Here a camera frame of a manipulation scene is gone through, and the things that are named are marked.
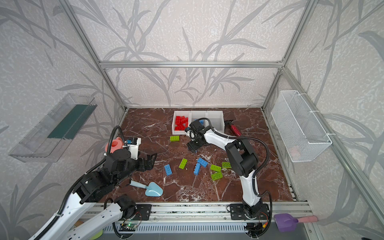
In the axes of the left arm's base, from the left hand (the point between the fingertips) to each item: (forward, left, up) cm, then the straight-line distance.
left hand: (152, 150), depth 70 cm
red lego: (+35, -6, -21) cm, 42 cm away
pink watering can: (+11, +27, -13) cm, 32 cm away
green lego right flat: (+2, -39, -23) cm, 45 cm away
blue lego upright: (-2, -21, -21) cm, 30 cm away
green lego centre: (+3, -12, -24) cm, 27 cm away
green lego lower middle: (+1, -32, -24) cm, 40 cm away
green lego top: (+21, -5, -24) cm, 32 cm away
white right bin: (+39, -35, -24) cm, 57 cm away
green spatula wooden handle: (-32, +23, -22) cm, 45 cm away
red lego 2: (+37, -10, -21) cm, 44 cm away
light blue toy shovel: (-12, +3, -22) cm, 25 cm away
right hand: (+18, -18, -21) cm, 33 cm away
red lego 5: (+29, -7, -22) cm, 37 cm away
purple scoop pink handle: (-26, -63, -21) cm, 71 cm away
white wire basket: (+4, -65, +12) cm, 66 cm away
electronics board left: (-28, +11, -24) cm, 39 cm away
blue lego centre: (+4, -24, -23) cm, 33 cm away
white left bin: (+39, -4, -18) cm, 43 cm away
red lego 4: (+29, -9, -22) cm, 37 cm away
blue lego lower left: (0, -3, -25) cm, 25 cm away
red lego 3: (+35, -11, -22) cm, 43 cm away
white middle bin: (+38, -20, -18) cm, 47 cm away
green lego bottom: (-4, -32, -22) cm, 40 cm away
